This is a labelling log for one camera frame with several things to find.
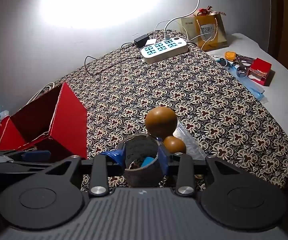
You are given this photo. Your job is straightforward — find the light blue plastic piece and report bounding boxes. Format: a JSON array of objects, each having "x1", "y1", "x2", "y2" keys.
[{"x1": 141, "y1": 156, "x2": 158, "y2": 168}]

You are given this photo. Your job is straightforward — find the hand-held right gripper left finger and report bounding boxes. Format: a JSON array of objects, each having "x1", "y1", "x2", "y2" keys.
[{"x1": 41, "y1": 142, "x2": 127, "y2": 197}]

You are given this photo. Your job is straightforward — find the black power adapter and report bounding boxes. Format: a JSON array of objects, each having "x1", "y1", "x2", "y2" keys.
[{"x1": 133, "y1": 34, "x2": 150, "y2": 48}]

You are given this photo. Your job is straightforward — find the clear plastic case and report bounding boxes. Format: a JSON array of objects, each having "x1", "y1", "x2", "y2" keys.
[{"x1": 172, "y1": 121, "x2": 207, "y2": 160}]

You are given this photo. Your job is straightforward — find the gold gift bag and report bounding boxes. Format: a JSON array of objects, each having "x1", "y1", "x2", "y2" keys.
[{"x1": 177, "y1": 5, "x2": 228, "y2": 52}]

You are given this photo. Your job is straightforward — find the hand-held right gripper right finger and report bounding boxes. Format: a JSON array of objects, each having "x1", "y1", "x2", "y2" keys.
[{"x1": 158, "y1": 144, "x2": 247, "y2": 196}]

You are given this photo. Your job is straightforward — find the floral patterned tablecloth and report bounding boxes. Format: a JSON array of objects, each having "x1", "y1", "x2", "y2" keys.
[{"x1": 51, "y1": 30, "x2": 288, "y2": 189}]

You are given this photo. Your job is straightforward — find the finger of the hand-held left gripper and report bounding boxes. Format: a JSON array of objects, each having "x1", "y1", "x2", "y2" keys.
[{"x1": 0, "y1": 150, "x2": 52, "y2": 162}]

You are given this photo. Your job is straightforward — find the thin black cable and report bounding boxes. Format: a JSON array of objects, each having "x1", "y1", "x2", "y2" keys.
[{"x1": 85, "y1": 42, "x2": 143, "y2": 76}]

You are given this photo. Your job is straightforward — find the key bundle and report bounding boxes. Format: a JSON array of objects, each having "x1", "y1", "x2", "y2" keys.
[{"x1": 234, "y1": 55, "x2": 256, "y2": 67}]

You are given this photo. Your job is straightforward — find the blue plastic bag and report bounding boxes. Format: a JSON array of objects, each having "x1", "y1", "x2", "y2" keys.
[{"x1": 215, "y1": 56, "x2": 268, "y2": 103}]

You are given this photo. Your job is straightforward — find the small red box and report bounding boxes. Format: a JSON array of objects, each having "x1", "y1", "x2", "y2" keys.
[{"x1": 246, "y1": 58, "x2": 272, "y2": 87}]

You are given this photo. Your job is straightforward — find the thick white cable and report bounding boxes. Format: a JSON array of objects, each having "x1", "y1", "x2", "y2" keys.
[{"x1": 162, "y1": 0, "x2": 200, "y2": 40}]

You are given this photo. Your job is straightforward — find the white power strip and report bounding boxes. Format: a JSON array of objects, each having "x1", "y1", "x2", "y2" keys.
[{"x1": 141, "y1": 36, "x2": 188, "y2": 64}]

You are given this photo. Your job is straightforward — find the red cardboard box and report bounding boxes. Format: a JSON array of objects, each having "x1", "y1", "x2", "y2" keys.
[{"x1": 0, "y1": 81, "x2": 88, "y2": 160}]

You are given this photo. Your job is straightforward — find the coiled white cable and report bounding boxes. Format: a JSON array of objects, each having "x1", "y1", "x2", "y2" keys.
[{"x1": 25, "y1": 82, "x2": 56, "y2": 105}]

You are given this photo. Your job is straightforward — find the brown wooden gourd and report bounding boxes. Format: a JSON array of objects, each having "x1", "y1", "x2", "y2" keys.
[{"x1": 145, "y1": 107, "x2": 187, "y2": 155}]

